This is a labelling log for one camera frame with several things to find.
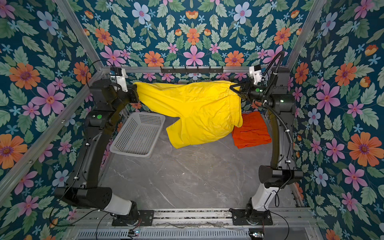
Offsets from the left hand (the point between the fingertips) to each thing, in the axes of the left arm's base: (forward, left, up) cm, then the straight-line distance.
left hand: (134, 78), depth 63 cm
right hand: (-7, -42, -1) cm, 42 cm away
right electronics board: (-55, -53, -51) cm, 92 cm away
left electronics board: (-51, +8, -52) cm, 73 cm away
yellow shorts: (-4, -32, -18) cm, 37 cm away
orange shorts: (+4, -66, -48) cm, 82 cm away
